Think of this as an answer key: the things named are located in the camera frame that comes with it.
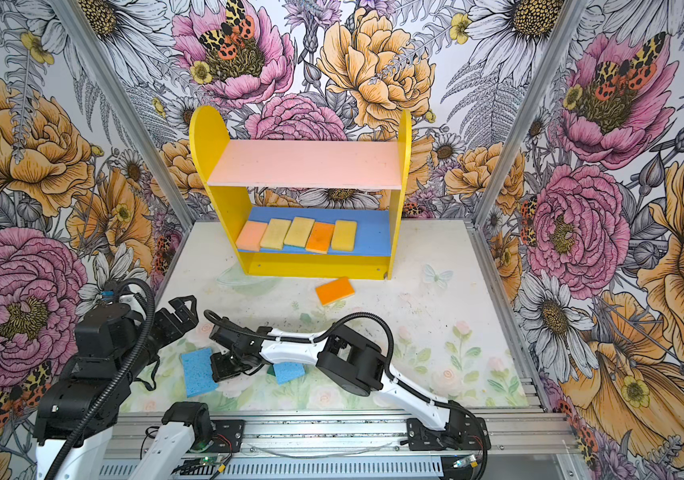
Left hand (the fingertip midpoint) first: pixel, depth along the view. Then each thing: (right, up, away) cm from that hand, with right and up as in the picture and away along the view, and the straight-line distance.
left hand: (181, 320), depth 65 cm
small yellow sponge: (+34, +20, +31) cm, 51 cm away
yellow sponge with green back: (+12, +20, +32) cm, 40 cm away
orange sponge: (+31, +2, +35) cm, 47 cm away
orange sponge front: (+27, +19, +31) cm, 45 cm away
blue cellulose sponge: (+19, -18, +16) cm, 31 cm away
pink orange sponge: (+5, +19, +31) cm, 36 cm away
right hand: (0, -21, +17) cm, 27 cm away
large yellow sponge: (+20, +21, +32) cm, 43 cm away
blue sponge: (-5, -18, +18) cm, 26 cm away
